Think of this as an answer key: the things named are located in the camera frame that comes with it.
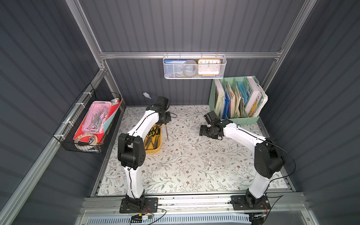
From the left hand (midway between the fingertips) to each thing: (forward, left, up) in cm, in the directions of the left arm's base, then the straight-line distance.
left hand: (164, 118), depth 94 cm
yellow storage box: (-9, +9, -14) cm, 19 cm away
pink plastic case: (-16, +33, +16) cm, 40 cm away
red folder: (-21, +38, +16) cm, 47 cm away
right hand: (-8, -28, -4) cm, 30 cm away
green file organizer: (+11, -50, +8) cm, 52 cm away
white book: (+13, -60, +11) cm, 63 cm away
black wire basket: (-26, +35, +13) cm, 45 cm away
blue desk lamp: (+15, +13, +8) cm, 21 cm away
